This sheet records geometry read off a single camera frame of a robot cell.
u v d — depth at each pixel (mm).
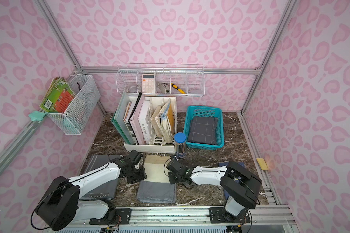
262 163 944
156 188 808
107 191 792
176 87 979
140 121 834
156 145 1007
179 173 664
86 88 936
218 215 727
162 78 1023
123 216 734
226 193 801
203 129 1038
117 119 752
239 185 438
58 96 721
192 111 1121
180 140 801
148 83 949
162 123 853
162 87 1007
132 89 952
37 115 628
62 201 413
